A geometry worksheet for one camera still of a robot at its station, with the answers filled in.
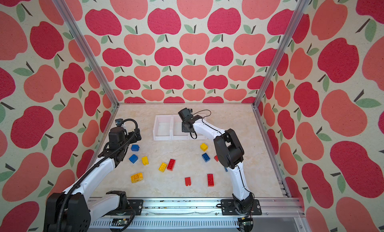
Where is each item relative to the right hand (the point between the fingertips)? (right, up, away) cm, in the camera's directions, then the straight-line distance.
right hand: (190, 127), depth 99 cm
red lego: (+16, -19, -8) cm, 26 cm away
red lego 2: (-11, -22, -11) cm, 27 cm away
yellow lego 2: (-16, -23, -12) cm, 31 cm away
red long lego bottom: (+11, -28, -18) cm, 36 cm away
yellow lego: (+9, -13, -4) cm, 16 cm away
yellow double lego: (-29, -27, -19) cm, 44 cm away
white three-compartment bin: (-14, 0, -1) cm, 14 cm away
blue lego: (+10, -18, -8) cm, 22 cm away
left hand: (-33, -2, -13) cm, 35 cm away
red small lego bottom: (-1, -29, -17) cm, 34 cm away
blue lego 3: (-36, -13, -5) cm, 38 cm away
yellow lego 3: (-28, -20, -10) cm, 35 cm away
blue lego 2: (-35, -19, -9) cm, 41 cm away
